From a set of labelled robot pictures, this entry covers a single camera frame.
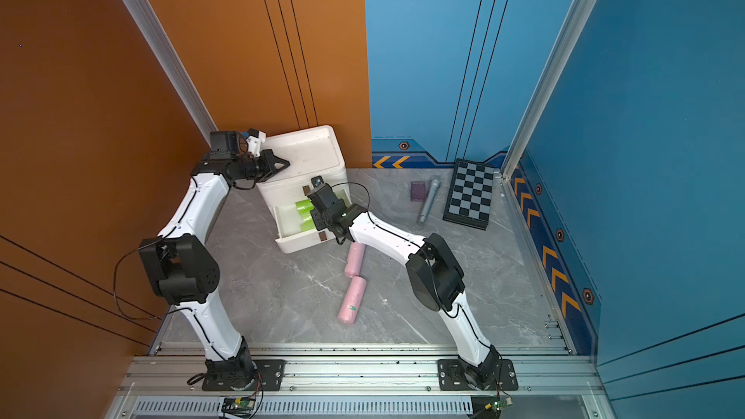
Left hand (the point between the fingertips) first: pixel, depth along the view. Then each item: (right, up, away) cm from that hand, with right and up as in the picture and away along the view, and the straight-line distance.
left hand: (289, 159), depth 88 cm
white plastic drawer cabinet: (+7, +2, +4) cm, 8 cm away
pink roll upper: (+20, -30, +4) cm, 37 cm away
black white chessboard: (+62, -11, +20) cm, 66 cm away
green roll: (+3, -15, +6) cm, 17 cm away
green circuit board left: (-7, -64, -17) cm, 66 cm away
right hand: (+10, -15, +3) cm, 18 cm away
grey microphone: (+49, -8, +24) cm, 55 cm away
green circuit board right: (+56, -62, -19) cm, 86 cm away
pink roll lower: (+20, -41, -5) cm, 46 cm away
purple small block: (+42, -9, +21) cm, 48 cm away
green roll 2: (+5, -20, +4) cm, 21 cm away
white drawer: (+2, -23, -3) cm, 24 cm away
